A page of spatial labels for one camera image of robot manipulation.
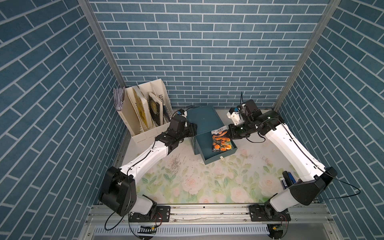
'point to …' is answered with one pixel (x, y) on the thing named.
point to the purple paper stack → (118, 94)
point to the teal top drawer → (204, 142)
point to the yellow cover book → (145, 117)
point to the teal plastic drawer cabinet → (207, 119)
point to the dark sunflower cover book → (156, 107)
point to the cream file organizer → (130, 115)
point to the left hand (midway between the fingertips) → (197, 126)
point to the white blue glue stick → (283, 183)
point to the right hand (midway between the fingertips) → (227, 135)
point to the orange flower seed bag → (221, 141)
